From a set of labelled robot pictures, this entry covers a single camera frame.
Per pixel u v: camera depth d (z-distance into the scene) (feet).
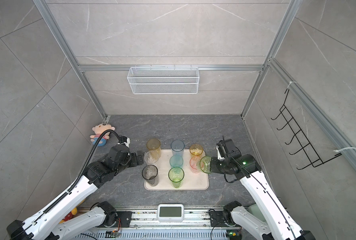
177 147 2.76
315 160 1.91
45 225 1.28
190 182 2.83
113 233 2.30
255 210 2.27
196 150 3.13
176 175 2.46
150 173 2.68
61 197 1.41
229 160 1.68
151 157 2.81
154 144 2.89
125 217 2.40
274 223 1.25
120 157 1.81
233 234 2.30
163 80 3.31
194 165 2.95
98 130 3.31
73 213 1.48
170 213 2.35
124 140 2.14
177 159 3.04
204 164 2.57
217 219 2.39
